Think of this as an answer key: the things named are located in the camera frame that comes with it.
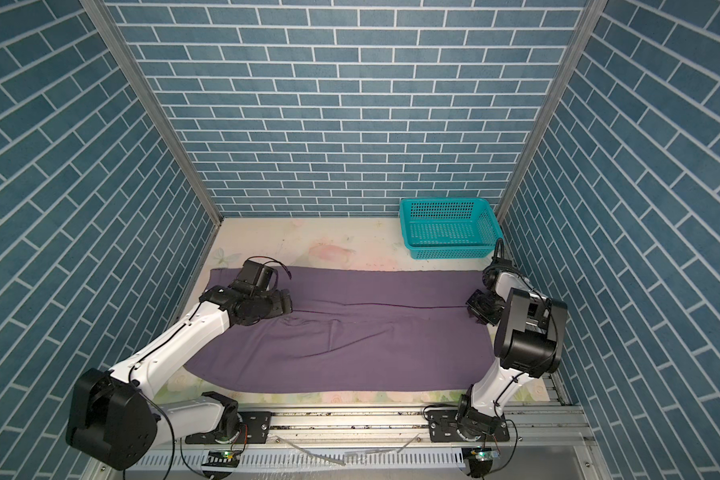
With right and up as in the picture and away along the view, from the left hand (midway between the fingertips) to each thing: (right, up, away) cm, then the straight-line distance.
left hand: (282, 305), depth 85 cm
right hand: (+59, -4, +9) cm, 59 cm away
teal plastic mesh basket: (+57, +24, +34) cm, 71 cm away
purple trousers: (+22, -9, +6) cm, 24 cm away
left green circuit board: (-11, -35, -13) cm, 39 cm away
